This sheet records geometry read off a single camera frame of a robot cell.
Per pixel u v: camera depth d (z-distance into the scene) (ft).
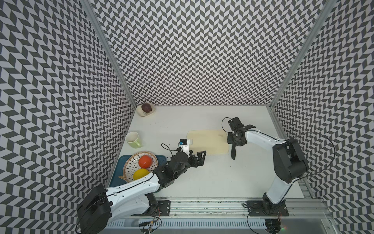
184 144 2.23
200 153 2.24
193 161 2.24
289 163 1.56
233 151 3.04
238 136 2.28
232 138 2.74
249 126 2.29
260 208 2.36
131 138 2.97
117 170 2.77
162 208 2.38
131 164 2.84
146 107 3.71
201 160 2.26
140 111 3.80
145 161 2.72
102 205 1.32
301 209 2.47
